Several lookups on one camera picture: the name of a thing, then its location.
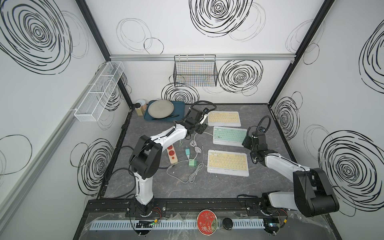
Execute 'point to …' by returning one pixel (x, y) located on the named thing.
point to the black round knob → (227, 223)
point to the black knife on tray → (170, 116)
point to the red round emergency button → (207, 222)
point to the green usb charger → (192, 163)
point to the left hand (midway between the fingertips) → (200, 122)
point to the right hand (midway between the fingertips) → (249, 139)
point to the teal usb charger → (187, 151)
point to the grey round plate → (161, 108)
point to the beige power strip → (172, 154)
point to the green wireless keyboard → (229, 136)
